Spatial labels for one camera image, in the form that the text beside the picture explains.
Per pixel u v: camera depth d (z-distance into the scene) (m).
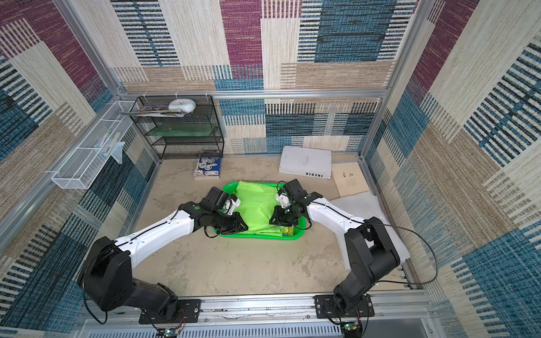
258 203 0.91
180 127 1.05
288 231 0.87
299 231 0.85
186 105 0.89
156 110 0.92
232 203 0.72
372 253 0.45
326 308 0.73
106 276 0.42
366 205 0.94
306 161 1.12
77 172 0.70
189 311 0.73
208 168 1.12
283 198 0.83
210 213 0.66
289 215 0.75
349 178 1.11
